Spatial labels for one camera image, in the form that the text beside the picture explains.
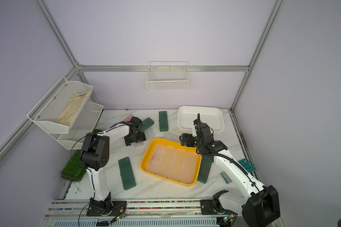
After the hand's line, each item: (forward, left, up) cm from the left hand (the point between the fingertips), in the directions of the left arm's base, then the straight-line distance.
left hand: (138, 142), depth 99 cm
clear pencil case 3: (-19, -35, +2) cm, 40 cm away
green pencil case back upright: (+18, -17, 0) cm, 25 cm away
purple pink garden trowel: (+21, +12, +1) cm, 24 cm away
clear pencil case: (-15, -20, +1) cm, 26 cm away
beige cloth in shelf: (-1, +33, +29) cm, 45 cm away
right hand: (-9, -33, +17) cm, 38 cm away
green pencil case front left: (-24, +3, 0) cm, 24 cm away
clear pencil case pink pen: (-13, -13, 0) cm, 18 cm away
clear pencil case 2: (-20, -27, +1) cm, 33 cm away
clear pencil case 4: (-4, -1, +3) cm, 5 cm away
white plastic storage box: (+24, -58, +2) cm, 62 cm away
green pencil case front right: (-17, -46, +1) cm, 49 cm away
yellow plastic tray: (-2, -26, +3) cm, 27 cm away
